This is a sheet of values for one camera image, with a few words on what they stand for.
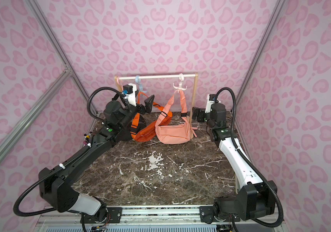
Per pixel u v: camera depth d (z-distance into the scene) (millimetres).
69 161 444
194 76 762
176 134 1046
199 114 692
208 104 669
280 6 689
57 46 819
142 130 960
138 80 750
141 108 623
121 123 575
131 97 596
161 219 722
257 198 392
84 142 874
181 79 752
